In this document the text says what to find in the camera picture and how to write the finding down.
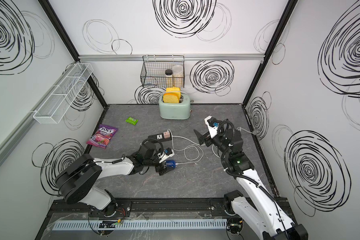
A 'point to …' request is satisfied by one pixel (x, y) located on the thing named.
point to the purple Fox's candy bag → (102, 136)
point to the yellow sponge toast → (172, 97)
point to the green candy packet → (132, 120)
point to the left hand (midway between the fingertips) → (170, 161)
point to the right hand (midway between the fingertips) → (204, 125)
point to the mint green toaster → (175, 111)
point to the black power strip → (160, 137)
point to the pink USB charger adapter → (167, 135)
